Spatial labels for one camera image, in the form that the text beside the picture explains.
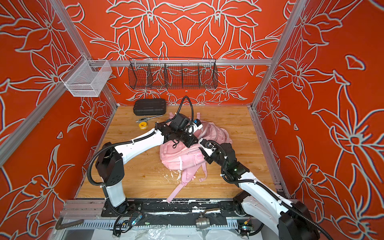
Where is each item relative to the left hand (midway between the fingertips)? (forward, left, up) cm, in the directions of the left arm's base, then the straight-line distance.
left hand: (198, 139), depth 81 cm
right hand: (-3, -1, 0) cm, 3 cm away
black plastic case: (+35, +39, -12) cm, 54 cm away
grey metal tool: (+25, +41, -15) cm, 50 cm away
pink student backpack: (-8, +5, -8) cm, 13 cm away
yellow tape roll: (+19, +40, -15) cm, 47 cm away
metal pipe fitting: (-37, -3, -12) cm, 39 cm away
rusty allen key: (-42, +64, -16) cm, 78 cm away
